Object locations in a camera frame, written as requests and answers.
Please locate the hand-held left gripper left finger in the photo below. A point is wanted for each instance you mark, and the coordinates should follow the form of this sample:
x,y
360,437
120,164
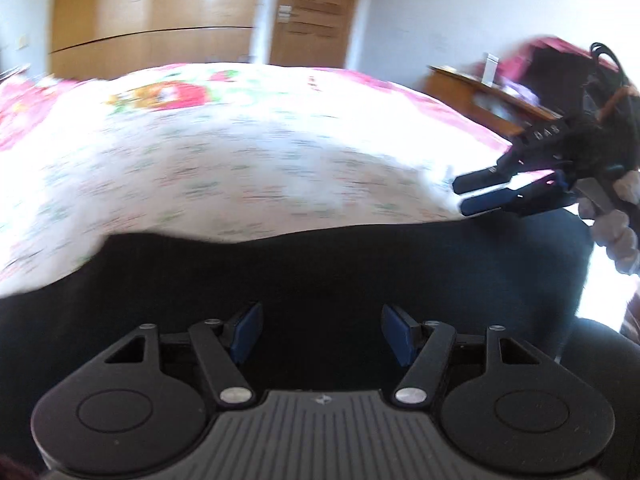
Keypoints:
x,y
247,331

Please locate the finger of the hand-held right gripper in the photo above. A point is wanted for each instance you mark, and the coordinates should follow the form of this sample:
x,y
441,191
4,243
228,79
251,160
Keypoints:
x,y
490,203
475,181

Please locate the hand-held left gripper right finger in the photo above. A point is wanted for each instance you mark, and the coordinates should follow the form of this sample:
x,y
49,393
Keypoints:
x,y
397,334

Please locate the black pants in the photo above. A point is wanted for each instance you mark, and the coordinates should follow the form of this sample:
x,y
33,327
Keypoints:
x,y
300,270

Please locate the person's right hand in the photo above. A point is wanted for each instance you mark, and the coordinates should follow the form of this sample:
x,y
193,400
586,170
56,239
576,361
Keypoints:
x,y
620,240

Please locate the wooden bedside cabinet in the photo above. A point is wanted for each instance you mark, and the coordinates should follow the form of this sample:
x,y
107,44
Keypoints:
x,y
465,85

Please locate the pink cloth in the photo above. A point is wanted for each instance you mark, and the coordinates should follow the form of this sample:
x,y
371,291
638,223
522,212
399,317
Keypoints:
x,y
520,57

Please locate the small white box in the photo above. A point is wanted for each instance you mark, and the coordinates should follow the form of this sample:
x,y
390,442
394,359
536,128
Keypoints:
x,y
491,69

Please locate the floral printed bedsheet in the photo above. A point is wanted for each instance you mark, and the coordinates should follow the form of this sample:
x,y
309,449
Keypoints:
x,y
250,160

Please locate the wooden door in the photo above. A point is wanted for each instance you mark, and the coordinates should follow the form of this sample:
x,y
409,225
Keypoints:
x,y
320,40

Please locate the wooden wardrobe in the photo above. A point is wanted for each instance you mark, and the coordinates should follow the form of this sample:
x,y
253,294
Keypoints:
x,y
150,0

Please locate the wall switch plate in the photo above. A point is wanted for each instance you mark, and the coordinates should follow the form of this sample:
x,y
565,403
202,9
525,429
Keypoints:
x,y
22,42

